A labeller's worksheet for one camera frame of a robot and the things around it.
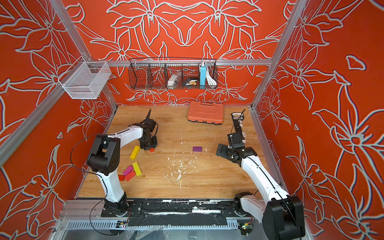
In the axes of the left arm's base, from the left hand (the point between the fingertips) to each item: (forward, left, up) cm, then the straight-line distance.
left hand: (154, 146), depth 97 cm
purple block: (0, -29, 0) cm, 29 cm away
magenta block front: (-17, +10, +2) cm, 20 cm away
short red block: (-4, 0, +2) cm, 4 cm away
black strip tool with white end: (+29, -58, +2) cm, 65 cm away
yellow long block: (-6, +10, +2) cm, 12 cm away
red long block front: (-20, +9, +1) cm, 22 cm away
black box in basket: (+26, -22, +34) cm, 48 cm away
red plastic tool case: (+28, -37, +5) cm, 46 cm away
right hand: (-6, -43, +9) cm, 44 cm away
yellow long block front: (-16, +6, +1) cm, 17 cm away
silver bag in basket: (+31, -12, +32) cm, 46 cm away
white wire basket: (+26, +44, +32) cm, 60 cm away
